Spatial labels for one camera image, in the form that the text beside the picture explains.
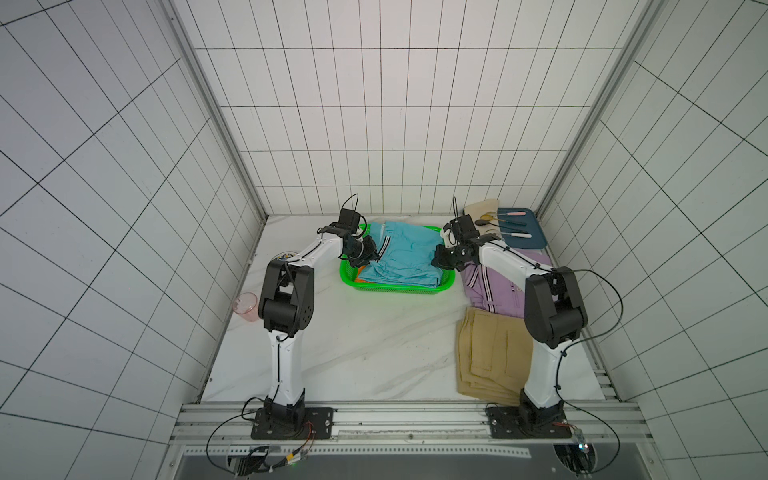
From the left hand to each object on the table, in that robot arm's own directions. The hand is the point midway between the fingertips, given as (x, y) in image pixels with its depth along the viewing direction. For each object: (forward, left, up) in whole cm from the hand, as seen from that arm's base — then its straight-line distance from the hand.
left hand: (376, 259), depth 98 cm
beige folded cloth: (+30, -40, -5) cm, 50 cm away
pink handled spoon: (+27, -47, -5) cm, 55 cm away
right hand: (-1, -16, 0) cm, 16 cm away
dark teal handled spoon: (+23, -43, -6) cm, 49 cm away
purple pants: (-9, -37, -5) cm, 39 cm away
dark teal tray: (+13, -61, -6) cm, 62 cm away
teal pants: (+1, -10, +1) cm, 10 cm away
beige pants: (-30, -34, -4) cm, 45 cm away
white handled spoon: (+17, -56, -7) cm, 59 cm away
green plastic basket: (-5, +9, -2) cm, 10 cm away
